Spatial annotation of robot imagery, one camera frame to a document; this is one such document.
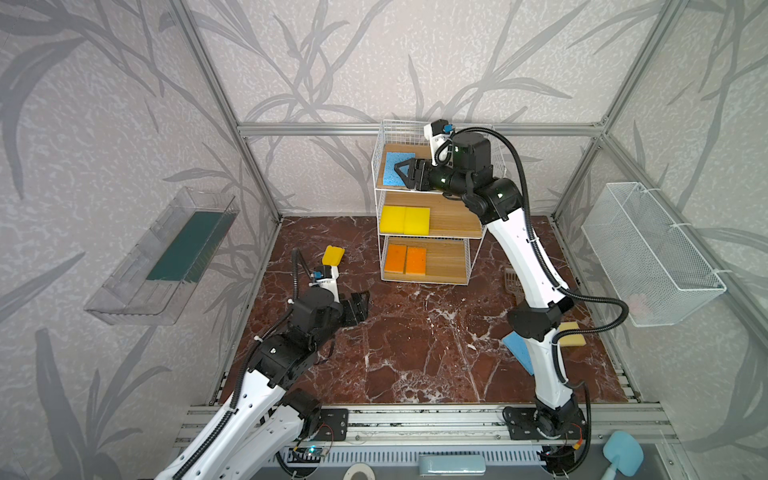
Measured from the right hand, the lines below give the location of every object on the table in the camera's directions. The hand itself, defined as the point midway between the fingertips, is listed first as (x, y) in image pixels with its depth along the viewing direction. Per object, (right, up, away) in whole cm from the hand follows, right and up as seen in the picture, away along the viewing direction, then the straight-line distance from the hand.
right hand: (404, 157), depth 69 cm
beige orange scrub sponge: (-3, -26, +36) cm, 45 cm away
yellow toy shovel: (-27, -26, +39) cm, 54 cm away
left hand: (-10, -31, +3) cm, 33 cm away
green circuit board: (-21, -70, +1) cm, 73 cm away
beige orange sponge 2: (+49, -49, +17) cm, 72 cm away
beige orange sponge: (+4, -27, +34) cm, 44 cm away
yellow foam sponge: (-2, -14, +13) cm, 19 cm away
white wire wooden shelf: (+6, -18, +15) cm, 24 cm away
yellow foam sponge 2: (+5, -14, +13) cm, 20 cm away
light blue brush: (+52, -70, 0) cm, 87 cm away
